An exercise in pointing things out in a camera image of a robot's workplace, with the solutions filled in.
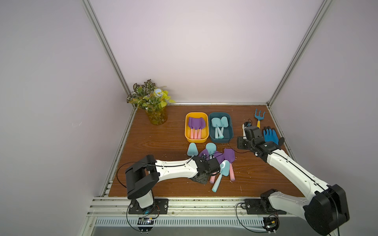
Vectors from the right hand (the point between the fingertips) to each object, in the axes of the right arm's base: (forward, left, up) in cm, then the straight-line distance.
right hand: (242, 136), depth 83 cm
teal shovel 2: (+21, +12, -13) cm, 27 cm away
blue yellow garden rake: (+27, -22, -16) cm, 38 cm away
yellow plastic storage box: (+13, +21, -14) cm, 28 cm away
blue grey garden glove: (+11, -24, -14) cm, 30 cm away
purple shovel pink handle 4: (-4, +21, -13) cm, 25 cm away
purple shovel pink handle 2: (+17, +28, -12) cm, 35 cm away
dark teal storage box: (+11, +5, -13) cm, 18 cm away
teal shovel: (+19, +16, -13) cm, 28 cm away
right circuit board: (-39, -10, -16) cm, 44 cm away
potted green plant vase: (+24, +57, +5) cm, 62 cm away
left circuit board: (-42, +52, -18) cm, 69 cm away
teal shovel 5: (-14, +10, -14) cm, 23 cm away
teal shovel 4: (-1, +17, -14) cm, 22 cm away
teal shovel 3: (-3, +29, -13) cm, 32 cm away
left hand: (-21, +23, -13) cm, 33 cm away
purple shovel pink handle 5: (-6, +6, -14) cm, 16 cm away
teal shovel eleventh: (+20, +6, -14) cm, 25 cm away
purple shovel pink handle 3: (+17, +24, -13) cm, 32 cm away
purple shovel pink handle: (+19, +32, -13) cm, 39 cm away
